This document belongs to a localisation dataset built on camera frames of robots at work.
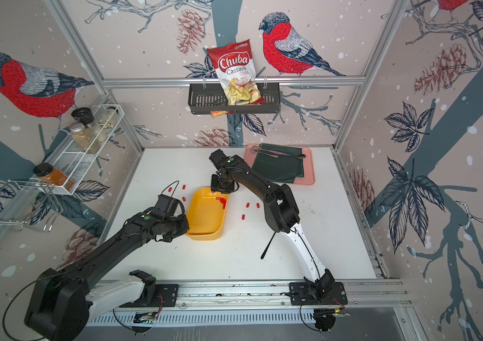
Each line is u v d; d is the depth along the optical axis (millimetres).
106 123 832
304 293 730
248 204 976
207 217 928
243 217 930
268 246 853
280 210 591
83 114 739
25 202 591
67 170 725
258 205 976
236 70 833
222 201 978
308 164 1141
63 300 391
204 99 951
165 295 731
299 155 1165
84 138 715
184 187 1037
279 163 1141
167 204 669
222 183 823
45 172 590
